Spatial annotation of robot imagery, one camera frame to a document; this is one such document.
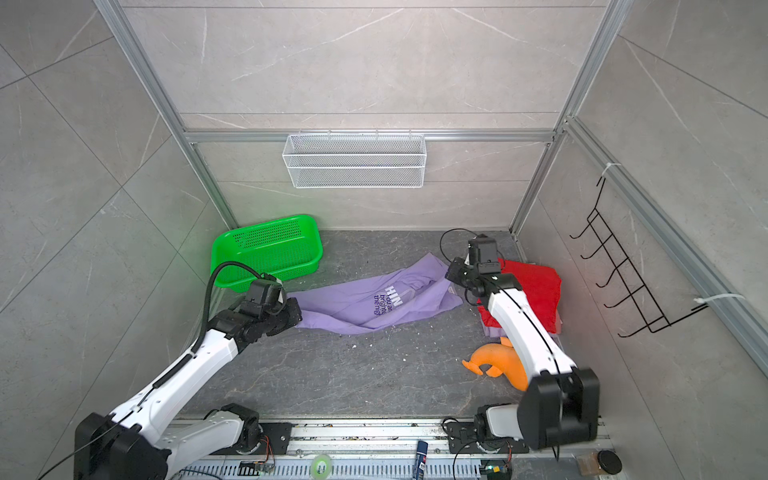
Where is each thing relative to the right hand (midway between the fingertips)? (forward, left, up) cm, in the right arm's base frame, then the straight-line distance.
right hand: (452, 266), depth 86 cm
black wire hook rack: (-12, -37, +12) cm, 41 cm away
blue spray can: (-45, +12, -15) cm, 49 cm away
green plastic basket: (+24, +60, -17) cm, 67 cm away
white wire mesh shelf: (+37, +29, +13) cm, 49 cm away
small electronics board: (-46, +53, -19) cm, 72 cm away
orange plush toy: (-23, -13, -14) cm, 30 cm away
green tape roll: (-47, +34, -18) cm, 61 cm away
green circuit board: (-47, -6, -19) cm, 51 cm away
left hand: (-10, +43, -3) cm, 45 cm away
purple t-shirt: (-2, +28, -18) cm, 34 cm away
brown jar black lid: (-47, -26, -10) cm, 55 cm away
